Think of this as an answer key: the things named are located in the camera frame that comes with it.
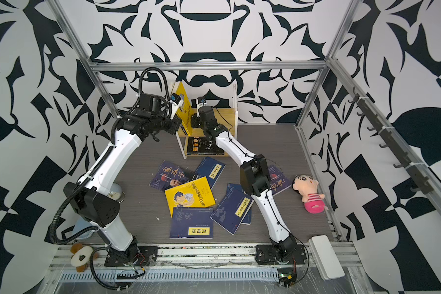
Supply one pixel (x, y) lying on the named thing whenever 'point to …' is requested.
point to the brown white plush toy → (81, 255)
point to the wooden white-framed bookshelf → (226, 118)
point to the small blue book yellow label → (211, 168)
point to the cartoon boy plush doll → (307, 186)
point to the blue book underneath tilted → (230, 186)
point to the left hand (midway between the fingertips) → (177, 116)
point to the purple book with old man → (169, 174)
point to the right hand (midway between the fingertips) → (192, 111)
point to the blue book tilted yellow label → (231, 211)
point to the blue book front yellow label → (192, 223)
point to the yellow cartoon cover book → (184, 113)
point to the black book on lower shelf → (199, 146)
